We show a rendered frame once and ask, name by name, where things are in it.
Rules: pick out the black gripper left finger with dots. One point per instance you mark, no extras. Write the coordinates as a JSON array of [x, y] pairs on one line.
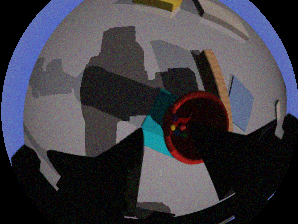
[[116, 171]]

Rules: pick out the dark red cup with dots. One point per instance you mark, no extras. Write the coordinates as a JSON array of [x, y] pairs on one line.
[[200, 107]]

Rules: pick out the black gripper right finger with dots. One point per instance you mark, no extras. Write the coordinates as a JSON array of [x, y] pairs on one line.
[[227, 155]]

